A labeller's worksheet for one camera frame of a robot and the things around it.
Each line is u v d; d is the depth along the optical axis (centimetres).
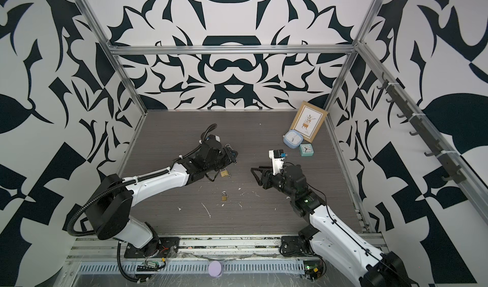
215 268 64
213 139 80
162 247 73
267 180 68
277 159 69
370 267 41
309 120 103
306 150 101
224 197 87
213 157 67
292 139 105
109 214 43
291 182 60
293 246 74
